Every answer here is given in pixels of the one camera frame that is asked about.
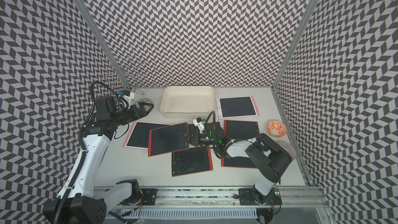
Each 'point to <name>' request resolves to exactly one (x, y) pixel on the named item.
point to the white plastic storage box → (192, 102)
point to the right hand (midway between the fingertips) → (182, 142)
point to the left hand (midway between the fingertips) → (148, 109)
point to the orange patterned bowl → (276, 128)
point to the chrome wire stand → (125, 74)
